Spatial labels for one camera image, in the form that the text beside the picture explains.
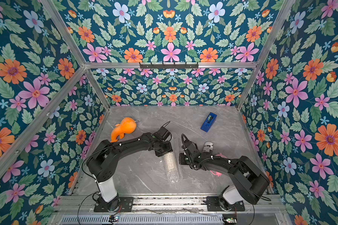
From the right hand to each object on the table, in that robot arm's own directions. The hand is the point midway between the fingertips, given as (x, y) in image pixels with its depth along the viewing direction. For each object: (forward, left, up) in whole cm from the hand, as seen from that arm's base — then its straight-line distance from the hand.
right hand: (181, 156), depth 88 cm
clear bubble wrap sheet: (-10, 0, +3) cm, 11 cm away
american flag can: (+8, -18, 0) cm, 20 cm away
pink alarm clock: (-9, -22, -1) cm, 24 cm away
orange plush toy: (+21, +40, +5) cm, 45 cm away
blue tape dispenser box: (+28, -20, +2) cm, 35 cm away
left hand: (+3, +5, +1) cm, 6 cm away
